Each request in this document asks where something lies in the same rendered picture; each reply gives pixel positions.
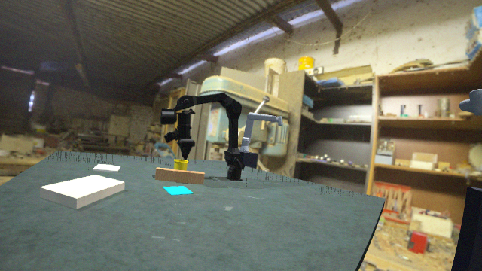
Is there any brown rectangular block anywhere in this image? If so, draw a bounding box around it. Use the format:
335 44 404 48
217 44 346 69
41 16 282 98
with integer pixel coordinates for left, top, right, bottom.
155 168 204 184

